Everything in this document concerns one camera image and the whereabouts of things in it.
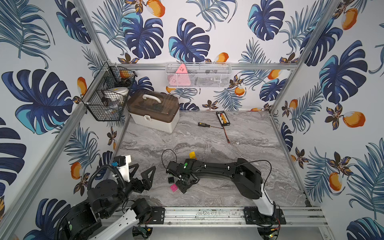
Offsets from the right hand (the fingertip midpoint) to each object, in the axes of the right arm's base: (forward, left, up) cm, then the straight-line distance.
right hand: (184, 185), depth 83 cm
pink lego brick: (-1, +6, 0) cm, 6 cm away
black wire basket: (+45, +50, +24) cm, 72 cm away
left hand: (-3, +13, +30) cm, 33 cm away
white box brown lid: (+41, +20, +19) cm, 49 cm away
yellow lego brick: (+14, -4, +8) cm, 17 cm away
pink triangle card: (+51, +3, +35) cm, 62 cm away
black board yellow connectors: (+51, -26, +1) cm, 57 cm away
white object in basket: (+36, +36, +36) cm, 62 cm away
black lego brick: (+3, +8, -1) cm, 9 cm away
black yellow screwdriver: (+44, -14, +1) cm, 46 cm away
